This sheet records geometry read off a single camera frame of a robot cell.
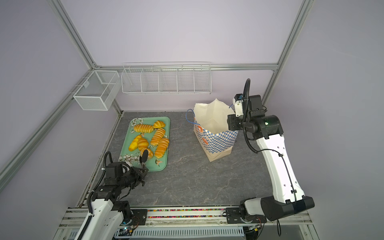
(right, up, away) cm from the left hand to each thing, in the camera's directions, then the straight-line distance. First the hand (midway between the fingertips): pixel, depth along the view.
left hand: (148, 172), depth 80 cm
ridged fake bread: (-1, +18, +21) cm, 28 cm away
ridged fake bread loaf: (-12, +23, +25) cm, 36 cm away
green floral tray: (-8, +20, +25) cm, 33 cm away
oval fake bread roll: (-16, +12, +17) cm, 26 cm away
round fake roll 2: (-3, +7, +11) cm, 14 cm away
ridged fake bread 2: (+3, +11, +15) cm, 19 cm away
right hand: (+44, +28, -11) cm, 53 cm away
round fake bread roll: (-9, +14, +16) cm, 23 cm away
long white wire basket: (+6, +57, +19) cm, 60 cm away
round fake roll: (-1, +26, +25) cm, 36 cm away
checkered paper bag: (+37, +23, +31) cm, 53 cm away
